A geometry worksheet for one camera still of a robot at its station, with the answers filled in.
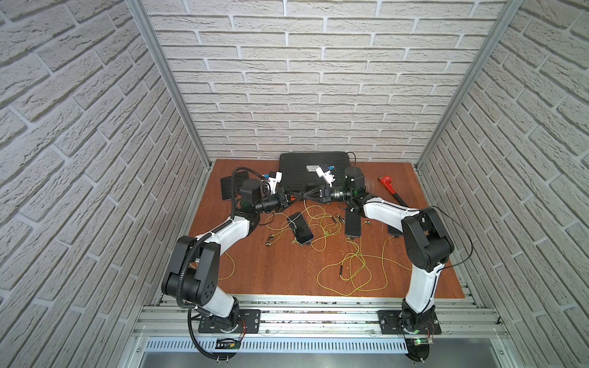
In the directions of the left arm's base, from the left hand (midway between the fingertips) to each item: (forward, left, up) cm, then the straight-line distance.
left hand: (304, 194), depth 80 cm
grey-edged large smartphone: (+1, -22, -21) cm, 30 cm away
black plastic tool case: (+26, +2, -13) cm, 29 cm away
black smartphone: (+28, +32, -22) cm, 48 cm away
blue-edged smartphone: (0, +1, -23) cm, 24 cm away
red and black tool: (+24, -42, -20) cm, 52 cm away
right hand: (+1, -1, -2) cm, 3 cm away
